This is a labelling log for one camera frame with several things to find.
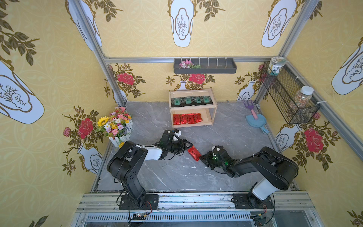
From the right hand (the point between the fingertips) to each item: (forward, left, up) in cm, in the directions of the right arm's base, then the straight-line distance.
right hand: (199, 154), depth 90 cm
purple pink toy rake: (+47, -45, -3) cm, 65 cm away
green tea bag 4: (+29, -4, +20) cm, 35 cm away
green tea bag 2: (+28, +8, +20) cm, 36 cm away
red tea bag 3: (+27, +6, +2) cm, 28 cm away
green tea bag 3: (+29, +1, +20) cm, 35 cm away
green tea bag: (+27, +16, +20) cm, 37 cm away
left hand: (+5, +9, +3) cm, 10 cm away
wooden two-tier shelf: (+23, +5, +19) cm, 30 cm away
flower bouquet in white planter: (+8, +51, +16) cm, 54 cm away
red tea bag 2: (+26, +11, +2) cm, 29 cm away
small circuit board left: (-34, +32, -4) cm, 47 cm away
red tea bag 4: (+28, +1, +2) cm, 28 cm away
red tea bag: (+26, +17, +3) cm, 31 cm away
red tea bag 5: (0, +3, +2) cm, 4 cm away
